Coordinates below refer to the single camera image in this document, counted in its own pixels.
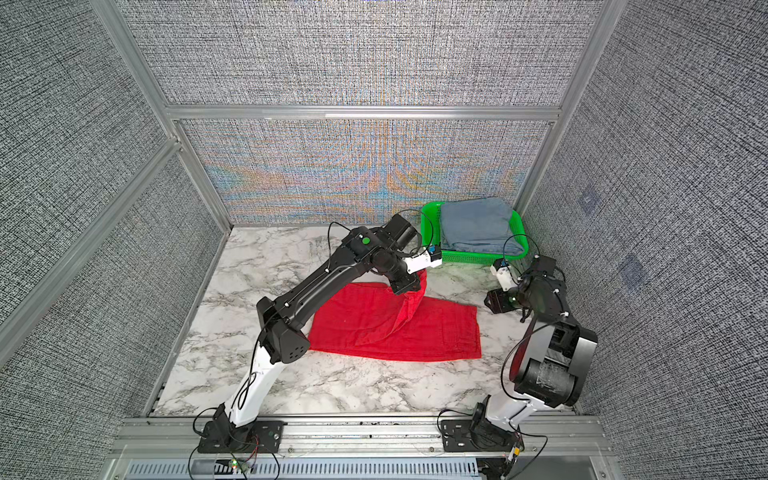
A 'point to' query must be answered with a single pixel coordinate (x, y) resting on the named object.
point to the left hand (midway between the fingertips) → (423, 283)
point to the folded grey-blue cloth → (478, 226)
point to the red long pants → (367, 319)
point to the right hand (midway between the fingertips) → (502, 291)
